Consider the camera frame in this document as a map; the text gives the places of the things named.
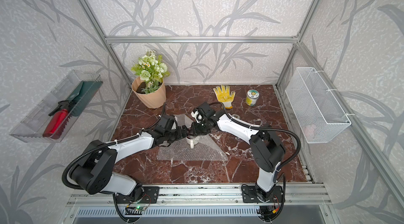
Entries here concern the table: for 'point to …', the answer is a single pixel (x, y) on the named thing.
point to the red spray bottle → (60, 118)
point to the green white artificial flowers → (151, 71)
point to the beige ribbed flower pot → (154, 100)
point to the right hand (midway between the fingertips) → (190, 132)
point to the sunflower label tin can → (252, 96)
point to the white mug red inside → (192, 140)
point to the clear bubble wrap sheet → (204, 150)
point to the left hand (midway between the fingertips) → (186, 134)
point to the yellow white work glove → (224, 96)
